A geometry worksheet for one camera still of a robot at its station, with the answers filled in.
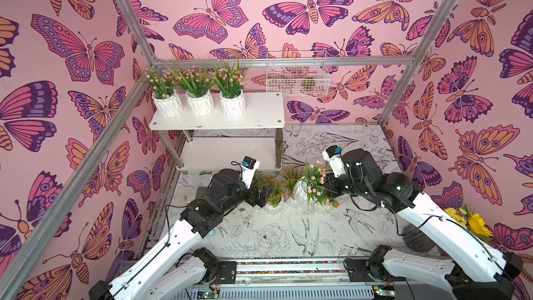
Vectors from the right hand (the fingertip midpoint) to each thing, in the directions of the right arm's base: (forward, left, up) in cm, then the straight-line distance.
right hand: (319, 179), depth 69 cm
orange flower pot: (0, +15, -18) cm, 23 cm away
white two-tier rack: (+25, +19, +8) cm, 32 cm away
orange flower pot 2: (+6, +20, -10) cm, 24 cm away
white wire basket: (+51, +5, +9) cm, 52 cm away
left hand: (+1, +18, -2) cm, 18 cm away
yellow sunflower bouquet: (-12, -43, -1) cm, 45 cm away
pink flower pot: (-7, +4, +7) cm, 11 cm away
